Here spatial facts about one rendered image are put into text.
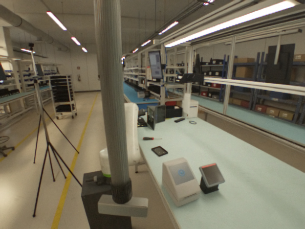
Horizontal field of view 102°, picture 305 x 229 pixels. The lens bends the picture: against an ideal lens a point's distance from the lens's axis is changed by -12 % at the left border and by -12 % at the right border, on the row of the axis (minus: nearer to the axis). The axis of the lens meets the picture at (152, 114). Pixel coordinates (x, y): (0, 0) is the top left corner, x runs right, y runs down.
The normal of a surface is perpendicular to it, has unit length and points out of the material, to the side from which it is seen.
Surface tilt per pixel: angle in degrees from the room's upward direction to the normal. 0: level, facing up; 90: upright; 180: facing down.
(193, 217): 0
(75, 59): 90
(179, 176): 30
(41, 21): 90
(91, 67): 90
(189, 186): 41
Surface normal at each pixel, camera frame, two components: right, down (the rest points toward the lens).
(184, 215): 0.00, -0.96
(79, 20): 0.31, 0.28
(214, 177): 0.15, -0.66
